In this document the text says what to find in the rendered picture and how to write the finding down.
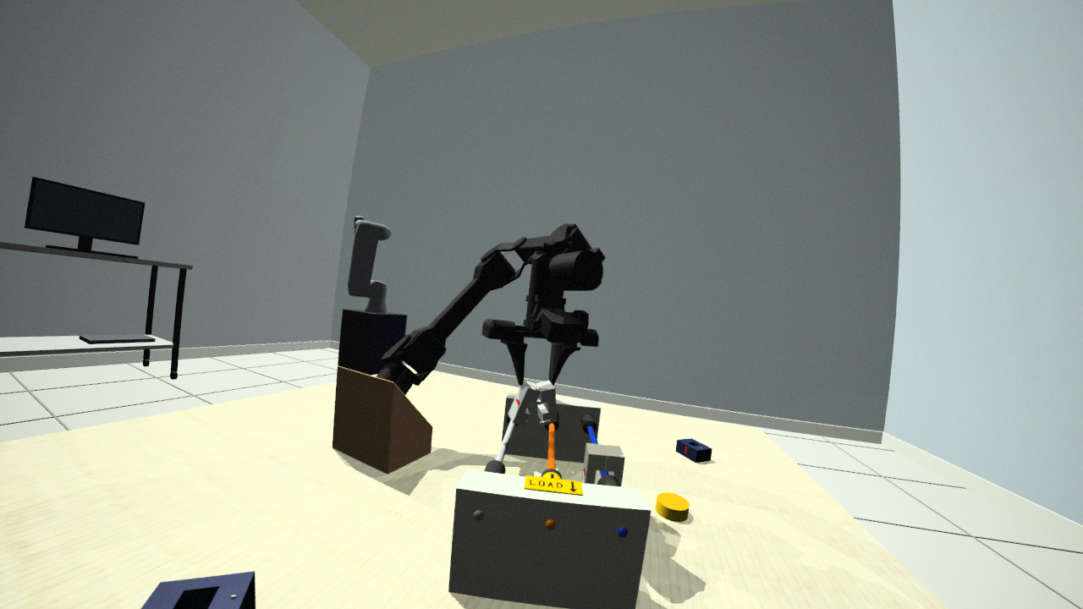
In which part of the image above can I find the yellow cylinder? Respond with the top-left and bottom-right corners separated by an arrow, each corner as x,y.
655,493 -> 690,522

